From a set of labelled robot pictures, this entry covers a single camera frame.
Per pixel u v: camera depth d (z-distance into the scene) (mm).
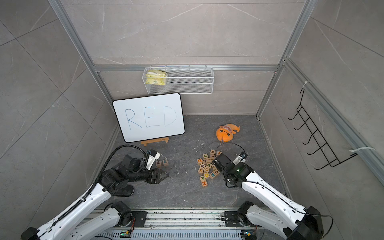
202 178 846
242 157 674
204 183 833
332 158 582
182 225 729
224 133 980
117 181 511
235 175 512
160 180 648
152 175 623
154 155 673
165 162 910
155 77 878
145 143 1005
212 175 858
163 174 683
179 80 1007
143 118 927
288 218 399
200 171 877
